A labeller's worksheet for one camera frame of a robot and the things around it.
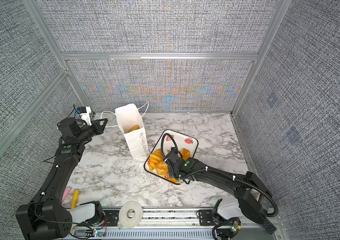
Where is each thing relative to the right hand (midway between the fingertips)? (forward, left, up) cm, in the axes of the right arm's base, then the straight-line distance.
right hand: (173, 168), depth 83 cm
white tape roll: (-25, +21, -6) cm, 33 cm away
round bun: (+2, +6, -2) cm, 7 cm away
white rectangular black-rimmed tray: (+24, +2, -6) cm, 25 cm away
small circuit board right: (-27, -28, -5) cm, 39 cm away
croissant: (+30, +26, +1) cm, 40 cm away
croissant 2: (+8, +10, -2) cm, 13 cm away
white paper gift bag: (+32, +28, +6) cm, 43 cm away
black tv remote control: (-26, -44, -5) cm, 52 cm away
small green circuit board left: (-29, +35, -6) cm, 46 cm away
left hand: (+16, +33, +23) cm, 44 cm away
